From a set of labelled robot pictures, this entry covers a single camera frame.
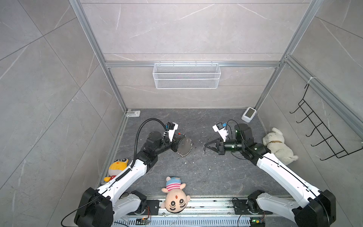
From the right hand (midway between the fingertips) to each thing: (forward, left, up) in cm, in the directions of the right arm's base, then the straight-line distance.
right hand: (206, 144), depth 71 cm
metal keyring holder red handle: (+6, +11, -12) cm, 18 cm away
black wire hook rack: (-6, -56, +7) cm, 57 cm away
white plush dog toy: (+10, -48, -16) cm, 52 cm away
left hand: (+7, +11, +1) cm, 13 cm away
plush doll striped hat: (-22, +16, -15) cm, 31 cm away
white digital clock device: (+38, -41, -20) cm, 60 cm away
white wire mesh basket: (+54, +9, +6) cm, 55 cm away
